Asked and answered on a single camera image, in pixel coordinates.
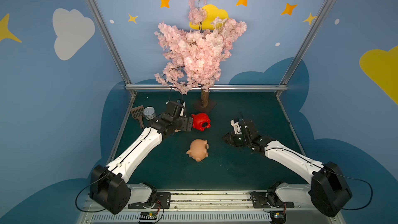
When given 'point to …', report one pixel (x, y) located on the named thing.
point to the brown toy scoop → (138, 113)
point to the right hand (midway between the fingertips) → (225, 136)
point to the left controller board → (147, 215)
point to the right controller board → (278, 217)
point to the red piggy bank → (201, 121)
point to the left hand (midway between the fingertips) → (184, 118)
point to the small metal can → (149, 112)
